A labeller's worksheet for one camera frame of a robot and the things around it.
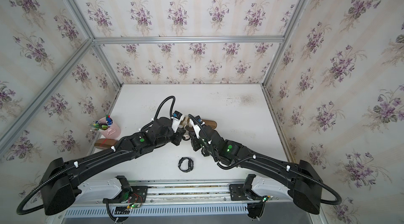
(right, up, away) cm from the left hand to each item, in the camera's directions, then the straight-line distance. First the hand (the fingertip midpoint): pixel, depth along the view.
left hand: (186, 130), depth 78 cm
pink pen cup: (-43, -2, +8) cm, 44 cm away
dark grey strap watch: (0, -2, -2) cm, 3 cm away
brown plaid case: (-48, -9, +8) cm, 49 cm away
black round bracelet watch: (+2, -17, +1) cm, 17 cm away
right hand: (+3, 0, -3) cm, 5 cm away
